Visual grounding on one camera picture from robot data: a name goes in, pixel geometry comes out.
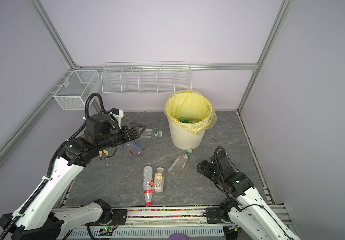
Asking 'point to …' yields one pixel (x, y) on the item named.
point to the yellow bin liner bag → (193, 105)
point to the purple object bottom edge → (178, 236)
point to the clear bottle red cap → (148, 185)
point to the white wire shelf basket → (146, 77)
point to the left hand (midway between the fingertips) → (139, 132)
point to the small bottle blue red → (133, 148)
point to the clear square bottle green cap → (179, 162)
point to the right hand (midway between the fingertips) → (203, 169)
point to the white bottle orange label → (159, 180)
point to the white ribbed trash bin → (183, 139)
